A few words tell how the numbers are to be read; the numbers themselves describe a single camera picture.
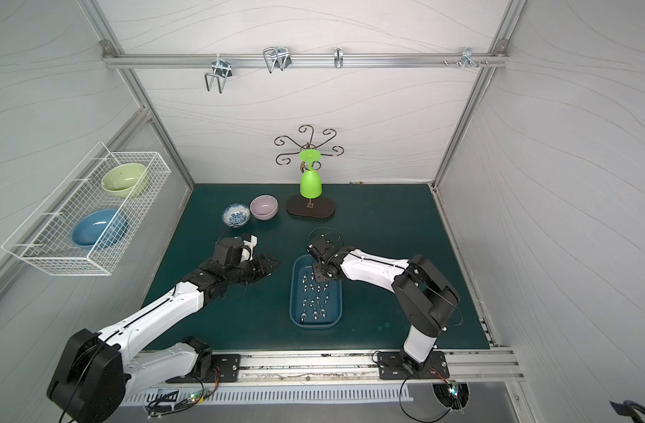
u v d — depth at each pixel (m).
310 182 0.92
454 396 0.72
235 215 1.08
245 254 0.68
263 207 1.08
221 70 0.78
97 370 0.39
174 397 0.72
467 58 0.77
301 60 0.80
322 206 1.11
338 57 0.78
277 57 0.76
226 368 0.74
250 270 0.72
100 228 0.65
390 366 0.74
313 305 0.84
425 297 0.46
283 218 1.11
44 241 0.58
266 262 0.76
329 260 0.70
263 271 0.72
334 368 0.75
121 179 0.75
